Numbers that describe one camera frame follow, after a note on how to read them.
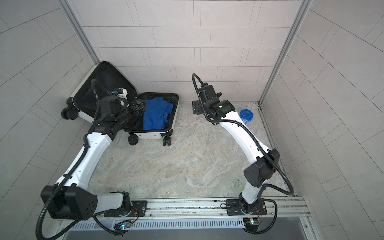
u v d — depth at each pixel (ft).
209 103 1.80
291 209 2.32
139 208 2.32
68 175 1.29
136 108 2.15
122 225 2.13
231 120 1.56
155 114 3.28
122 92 2.15
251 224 2.24
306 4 2.28
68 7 2.33
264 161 1.38
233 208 2.33
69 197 1.22
